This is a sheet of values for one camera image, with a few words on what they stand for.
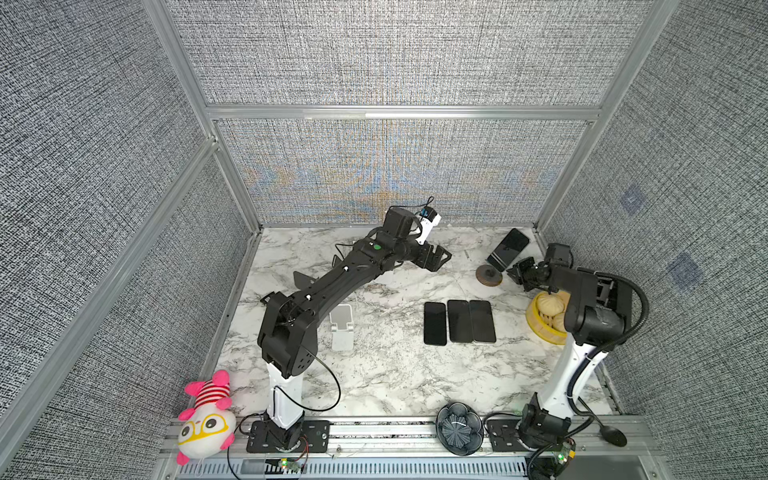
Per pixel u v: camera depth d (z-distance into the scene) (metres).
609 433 0.74
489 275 1.04
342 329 0.88
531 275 0.91
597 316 0.55
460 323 1.97
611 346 0.53
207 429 0.69
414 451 0.73
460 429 0.74
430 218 0.72
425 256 0.72
